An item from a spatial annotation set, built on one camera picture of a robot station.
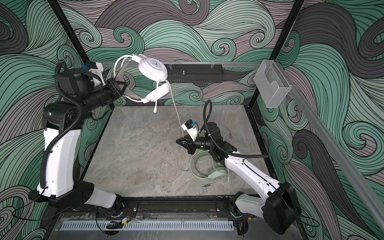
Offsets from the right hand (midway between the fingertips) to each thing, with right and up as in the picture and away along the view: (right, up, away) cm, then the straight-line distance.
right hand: (178, 141), depth 71 cm
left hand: (-19, +26, -14) cm, 34 cm away
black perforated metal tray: (+9, +41, +24) cm, 48 cm away
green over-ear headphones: (+21, -18, +6) cm, 28 cm away
